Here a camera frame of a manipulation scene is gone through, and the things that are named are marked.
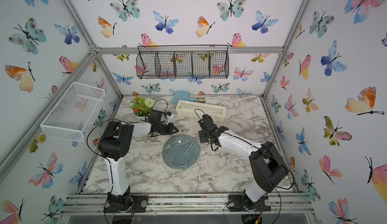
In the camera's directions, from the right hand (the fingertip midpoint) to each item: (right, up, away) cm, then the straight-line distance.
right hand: (206, 133), depth 89 cm
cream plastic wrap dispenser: (-4, +14, -13) cm, 19 cm away
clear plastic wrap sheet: (-15, -11, +1) cm, 19 cm away
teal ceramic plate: (-15, -11, +1) cm, 19 cm away
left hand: (-17, +1, +11) cm, 21 cm away
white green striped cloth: (-3, +21, +28) cm, 35 cm away
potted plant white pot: (-41, +8, +7) cm, 43 cm away
